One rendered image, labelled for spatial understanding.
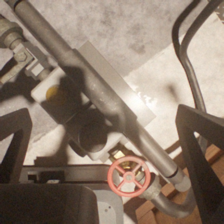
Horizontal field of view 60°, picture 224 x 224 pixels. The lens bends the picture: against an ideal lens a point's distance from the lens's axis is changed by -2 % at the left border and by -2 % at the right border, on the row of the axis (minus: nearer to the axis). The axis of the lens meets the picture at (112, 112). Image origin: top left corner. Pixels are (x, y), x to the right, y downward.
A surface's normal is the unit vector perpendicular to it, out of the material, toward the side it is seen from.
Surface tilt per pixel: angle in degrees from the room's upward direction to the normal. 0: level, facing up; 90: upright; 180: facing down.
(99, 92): 0
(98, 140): 0
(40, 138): 0
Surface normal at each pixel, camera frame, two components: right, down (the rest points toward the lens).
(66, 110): 0.00, 0.09
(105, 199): 0.12, -0.61
